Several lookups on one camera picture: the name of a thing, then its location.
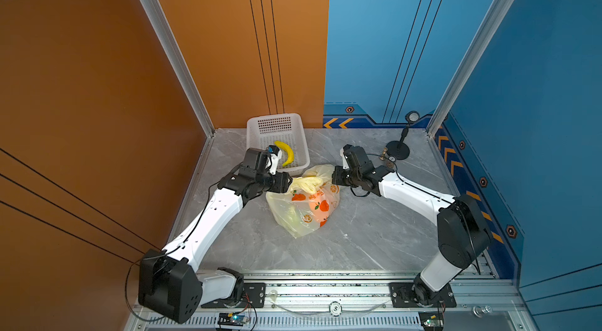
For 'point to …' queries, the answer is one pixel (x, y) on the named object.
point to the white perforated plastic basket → (285, 131)
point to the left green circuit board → (230, 318)
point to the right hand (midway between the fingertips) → (332, 175)
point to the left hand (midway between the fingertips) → (286, 175)
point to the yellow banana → (288, 148)
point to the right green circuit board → (432, 320)
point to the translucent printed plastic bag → (310, 203)
